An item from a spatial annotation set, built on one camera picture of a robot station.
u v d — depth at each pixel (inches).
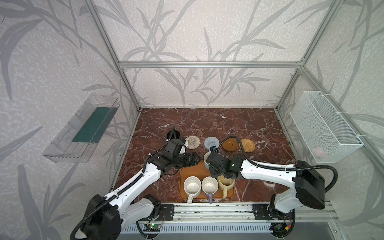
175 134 29.6
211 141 39.1
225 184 30.3
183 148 25.7
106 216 15.1
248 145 39.0
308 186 16.5
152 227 28.0
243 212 29.7
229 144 38.9
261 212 29.3
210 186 32.0
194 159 27.8
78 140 24.8
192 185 32.2
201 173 33.8
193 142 39.1
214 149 29.0
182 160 26.9
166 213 29.0
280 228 29.2
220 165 23.9
